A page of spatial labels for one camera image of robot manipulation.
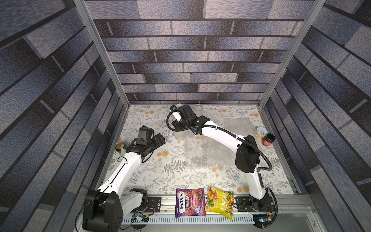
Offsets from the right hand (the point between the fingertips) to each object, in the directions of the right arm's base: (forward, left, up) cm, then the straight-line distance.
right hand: (176, 118), depth 88 cm
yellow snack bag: (-43, -25, -15) cm, 51 cm away
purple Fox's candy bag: (-43, -10, -16) cm, 47 cm away
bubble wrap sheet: (+9, -49, -19) cm, 53 cm away
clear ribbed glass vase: (-4, -2, -14) cm, 14 cm away
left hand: (-12, +9, -5) cm, 16 cm away
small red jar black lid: (-6, -60, -12) cm, 62 cm away
